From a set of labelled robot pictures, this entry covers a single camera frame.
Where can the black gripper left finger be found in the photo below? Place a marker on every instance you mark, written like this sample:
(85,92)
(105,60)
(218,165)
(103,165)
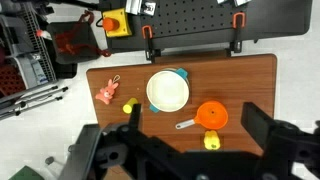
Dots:
(135,115)

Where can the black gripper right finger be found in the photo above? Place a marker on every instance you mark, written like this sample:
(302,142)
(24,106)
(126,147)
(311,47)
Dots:
(256,121)

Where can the yellow toy pepper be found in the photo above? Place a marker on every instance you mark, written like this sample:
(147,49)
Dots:
(211,140)

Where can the yellow cylinder block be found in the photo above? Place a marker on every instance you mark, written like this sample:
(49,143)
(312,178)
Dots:
(129,106)

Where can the pink bunny plush toy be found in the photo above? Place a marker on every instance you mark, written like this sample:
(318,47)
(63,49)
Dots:
(107,91)

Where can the yellow emergency stop button box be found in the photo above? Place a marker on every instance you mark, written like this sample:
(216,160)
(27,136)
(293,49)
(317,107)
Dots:
(116,23)

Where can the folded black tripod legs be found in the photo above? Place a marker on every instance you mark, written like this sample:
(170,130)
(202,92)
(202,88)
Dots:
(33,100)

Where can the black perforated breadboard table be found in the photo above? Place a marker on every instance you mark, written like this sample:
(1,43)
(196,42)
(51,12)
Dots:
(200,20)

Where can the green box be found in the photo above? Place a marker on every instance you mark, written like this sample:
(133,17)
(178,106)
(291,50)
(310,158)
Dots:
(26,174)

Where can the red plastic crate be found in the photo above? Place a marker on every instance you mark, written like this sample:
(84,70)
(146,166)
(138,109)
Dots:
(9,80)

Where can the silver aluminium bracket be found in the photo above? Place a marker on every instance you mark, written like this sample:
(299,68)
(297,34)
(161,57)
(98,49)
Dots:
(146,6)

